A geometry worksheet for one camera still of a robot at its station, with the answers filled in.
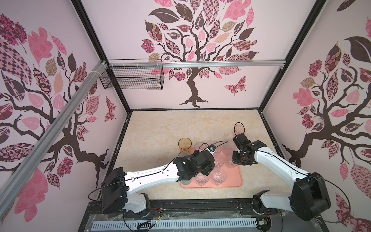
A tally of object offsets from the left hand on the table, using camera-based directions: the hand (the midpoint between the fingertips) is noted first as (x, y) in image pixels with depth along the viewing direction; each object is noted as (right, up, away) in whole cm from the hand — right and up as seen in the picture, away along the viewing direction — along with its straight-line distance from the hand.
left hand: (205, 161), depth 76 cm
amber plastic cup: (-11, +8, +11) cm, 18 cm away
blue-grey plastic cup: (-12, +3, +4) cm, 13 cm away
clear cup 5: (+16, +5, +12) cm, 21 cm away
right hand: (+20, -1, +9) cm, 22 cm away
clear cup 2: (+5, +8, -10) cm, 14 cm away
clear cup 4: (+9, -11, +9) cm, 17 cm away
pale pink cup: (+14, -2, +5) cm, 15 cm away
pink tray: (+19, -12, +9) cm, 24 cm away
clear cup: (-4, +11, -14) cm, 18 cm away
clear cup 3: (+10, -3, +12) cm, 15 cm away
